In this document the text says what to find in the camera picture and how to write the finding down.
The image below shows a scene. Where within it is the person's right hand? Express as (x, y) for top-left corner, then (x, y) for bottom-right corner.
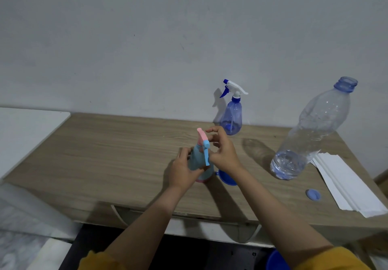
(205, 126), (243, 176)

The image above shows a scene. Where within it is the person's left hand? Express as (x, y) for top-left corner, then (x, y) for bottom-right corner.
(168, 147), (204, 192)

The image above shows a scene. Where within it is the blue plastic funnel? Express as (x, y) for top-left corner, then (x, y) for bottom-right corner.
(214, 169), (238, 186)

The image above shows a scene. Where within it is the light blue pink spray bottle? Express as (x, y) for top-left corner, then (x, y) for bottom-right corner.
(187, 144), (215, 184)

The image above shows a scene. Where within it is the pink spray head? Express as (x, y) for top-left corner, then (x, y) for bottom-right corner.
(196, 127), (211, 167)

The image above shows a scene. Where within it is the transparent blue spray bottle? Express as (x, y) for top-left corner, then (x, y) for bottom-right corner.
(219, 100), (243, 136)

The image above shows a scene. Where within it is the white and blue spray head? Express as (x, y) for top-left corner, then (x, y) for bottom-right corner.
(219, 79), (249, 102)

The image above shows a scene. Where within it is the clear plastic water bottle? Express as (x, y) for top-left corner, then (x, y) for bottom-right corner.
(270, 76), (359, 180)

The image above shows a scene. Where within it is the stack of white paper towels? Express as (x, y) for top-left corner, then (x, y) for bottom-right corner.
(310, 152), (388, 219)

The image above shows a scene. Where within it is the person's left forearm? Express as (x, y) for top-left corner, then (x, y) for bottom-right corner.
(103, 185), (188, 270)

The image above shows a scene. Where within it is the person's right forearm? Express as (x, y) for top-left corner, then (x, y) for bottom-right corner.
(233, 167), (334, 269)

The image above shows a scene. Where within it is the person's yellow left sleeve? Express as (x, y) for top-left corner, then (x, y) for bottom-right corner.
(77, 250), (127, 270)

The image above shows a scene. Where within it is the person's yellow sleeve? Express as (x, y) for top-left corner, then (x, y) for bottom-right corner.
(77, 250), (127, 270)
(292, 246), (372, 270)

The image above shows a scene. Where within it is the person's yellow right sleeve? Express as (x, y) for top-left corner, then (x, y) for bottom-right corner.
(292, 246), (372, 270)

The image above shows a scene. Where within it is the black panel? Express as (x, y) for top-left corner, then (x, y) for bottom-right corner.
(59, 224), (273, 270)

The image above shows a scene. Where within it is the blue plastic basin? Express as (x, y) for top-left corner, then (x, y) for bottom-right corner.
(266, 248), (291, 270)

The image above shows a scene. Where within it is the white cardboard piece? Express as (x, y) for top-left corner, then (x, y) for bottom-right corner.
(25, 238), (73, 270)

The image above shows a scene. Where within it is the wooden chair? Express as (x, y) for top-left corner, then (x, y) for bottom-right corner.
(373, 169), (388, 202)

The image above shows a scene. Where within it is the white cabinet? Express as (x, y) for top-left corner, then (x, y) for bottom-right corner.
(0, 107), (81, 240)

